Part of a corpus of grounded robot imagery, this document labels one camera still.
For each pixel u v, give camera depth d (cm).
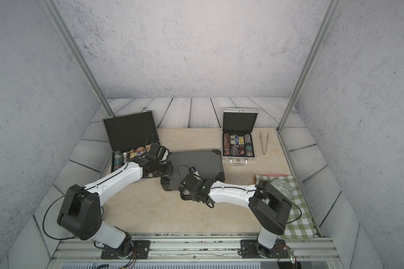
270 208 44
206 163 98
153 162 66
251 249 73
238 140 112
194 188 65
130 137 110
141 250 73
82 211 43
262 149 108
